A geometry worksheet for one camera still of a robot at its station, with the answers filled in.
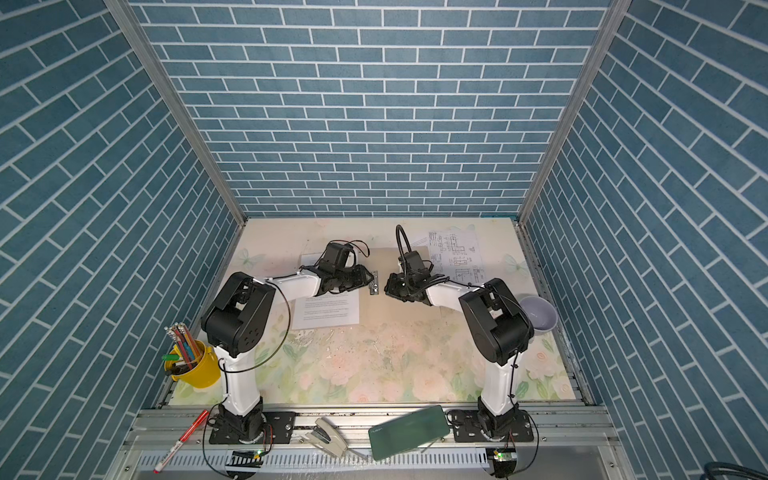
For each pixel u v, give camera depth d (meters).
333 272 0.80
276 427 0.74
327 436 0.71
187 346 0.74
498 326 0.51
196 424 0.74
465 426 0.74
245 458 0.72
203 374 0.74
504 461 0.74
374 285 1.01
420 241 1.15
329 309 0.94
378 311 0.99
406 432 0.73
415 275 0.77
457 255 1.10
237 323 0.52
